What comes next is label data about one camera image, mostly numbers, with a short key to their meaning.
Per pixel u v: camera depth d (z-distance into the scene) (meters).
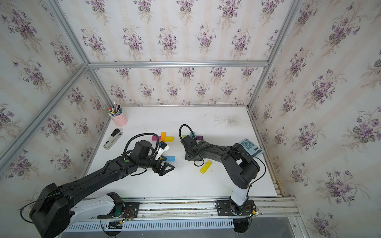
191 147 0.70
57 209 0.38
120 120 1.02
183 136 0.75
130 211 0.72
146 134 0.61
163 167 0.69
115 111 1.04
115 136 0.99
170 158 0.88
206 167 0.88
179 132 0.75
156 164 0.69
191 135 0.84
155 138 0.98
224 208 0.73
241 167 0.47
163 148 0.71
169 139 1.02
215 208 0.75
